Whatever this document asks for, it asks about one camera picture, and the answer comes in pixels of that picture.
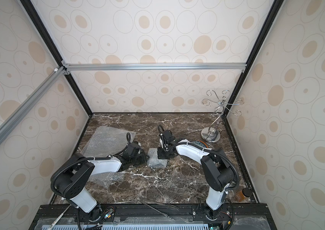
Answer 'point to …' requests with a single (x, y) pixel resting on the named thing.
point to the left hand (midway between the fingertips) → (153, 157)
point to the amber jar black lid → (246, 192)
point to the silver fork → (52, 224)
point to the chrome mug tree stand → (212, 133)
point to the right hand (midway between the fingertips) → (164, 155)
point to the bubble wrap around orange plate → (105, 141)
